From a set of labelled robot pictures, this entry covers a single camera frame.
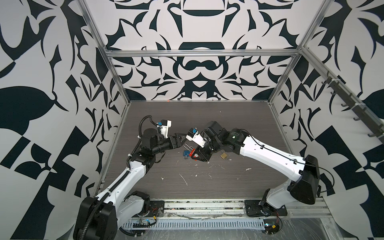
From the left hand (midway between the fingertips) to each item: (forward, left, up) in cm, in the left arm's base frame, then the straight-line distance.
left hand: (186, 134), depth 75 cm
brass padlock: (-2, -22, -22) cm, 31 cm away
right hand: (-9, -3, -2) cm, 10 cm away
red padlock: (-11, -3, +4) cm, 12 cm away
